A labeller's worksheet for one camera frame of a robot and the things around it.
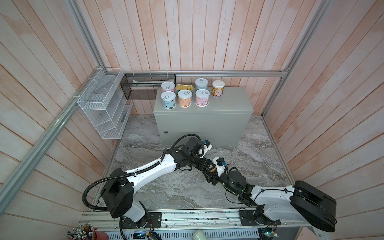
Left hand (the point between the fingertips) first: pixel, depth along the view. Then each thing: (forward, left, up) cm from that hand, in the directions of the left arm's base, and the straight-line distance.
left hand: (208, 167), depth 76 cm
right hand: (+3, 0, -3) cm, 4 cm away
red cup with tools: (-28, +49, +3) cm, 57 cm away
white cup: (-28, +5, -6) cm, 30 cm away
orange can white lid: (-2, -3, +1) cm, 3 cm away
